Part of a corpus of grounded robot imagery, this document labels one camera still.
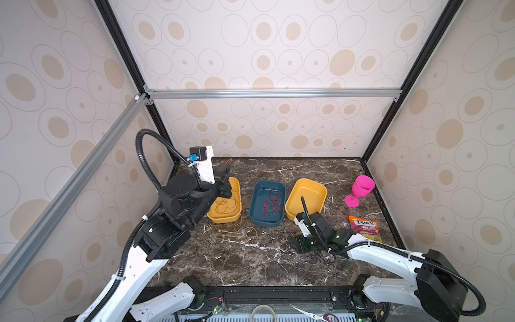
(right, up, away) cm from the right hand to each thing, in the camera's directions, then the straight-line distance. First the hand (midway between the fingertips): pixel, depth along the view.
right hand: (295, 242), depth 84 cm
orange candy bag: (+34, +4, +6) cm, 35 cm away
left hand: (-21, +31, -29) cm, 47 cm away
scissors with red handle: (+5, -21, -14) cm, 26 cm away
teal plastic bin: (-16, +17, +17) cm, 29 cm away
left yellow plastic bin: (-35, +9, +6) cm, 36 cm away
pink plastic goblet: (+30, +23, +4) cm, 38 cm away
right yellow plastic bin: (+13, +18, +19) cm, 30 cm away
